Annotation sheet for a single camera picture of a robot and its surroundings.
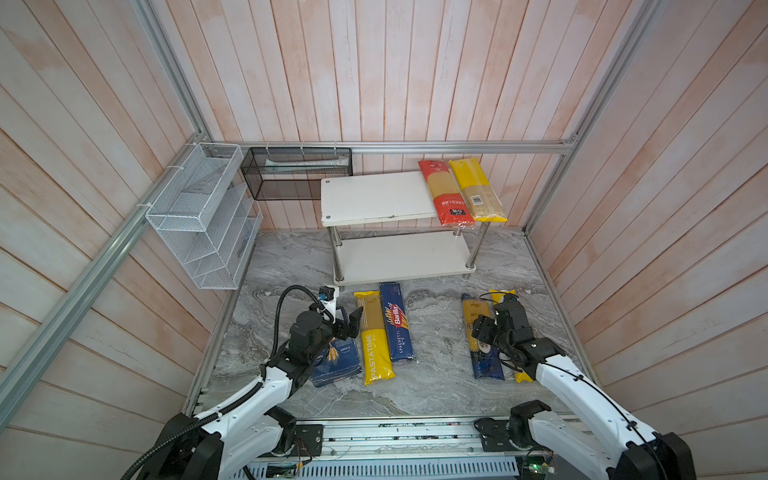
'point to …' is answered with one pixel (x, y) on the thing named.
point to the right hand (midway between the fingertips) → (483, 323)
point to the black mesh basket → (293, 173)
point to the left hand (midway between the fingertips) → (348, 309)
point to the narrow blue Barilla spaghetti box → (397, 328)
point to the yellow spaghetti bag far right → (497, 297)
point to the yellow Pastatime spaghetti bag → (376, 353)
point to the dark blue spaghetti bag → (486, 365)
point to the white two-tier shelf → (391, 198)
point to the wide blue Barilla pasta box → (338, 359)
